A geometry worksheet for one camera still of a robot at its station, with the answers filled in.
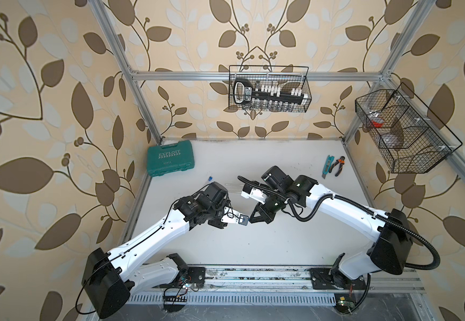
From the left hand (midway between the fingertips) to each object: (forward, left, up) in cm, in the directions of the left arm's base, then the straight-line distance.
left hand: (230, 206), depth 77 cm
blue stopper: (+23, +12, -14) cm, 29 cm away
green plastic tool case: (+35, +35, -11) cm, 50 cm away
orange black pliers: (+34, -60, -13) cm, 70 cm away
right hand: (-5, -8, +1) cm, 9 cm away
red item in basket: (+29, -61, +18) cm, 70 cm away
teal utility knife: (+32, -51, -13) cm, 62 cm away
